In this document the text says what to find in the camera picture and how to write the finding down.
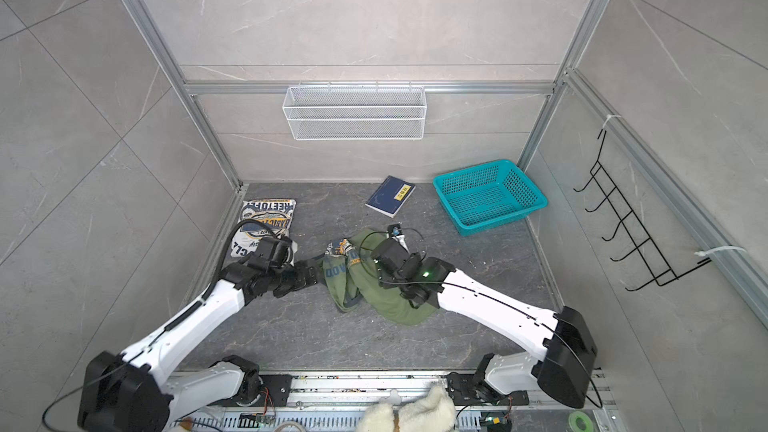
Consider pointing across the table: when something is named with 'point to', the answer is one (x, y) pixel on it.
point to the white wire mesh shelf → (354, 113)
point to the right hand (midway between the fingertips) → (391, 262)
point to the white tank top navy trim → (262, 218)
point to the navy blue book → (391, 195)
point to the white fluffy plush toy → (432, 413)
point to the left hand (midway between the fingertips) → (313, 271)
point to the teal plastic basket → (488, 195)
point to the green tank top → (351, 278)
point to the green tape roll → (579, 422)
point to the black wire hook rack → (660, 266)
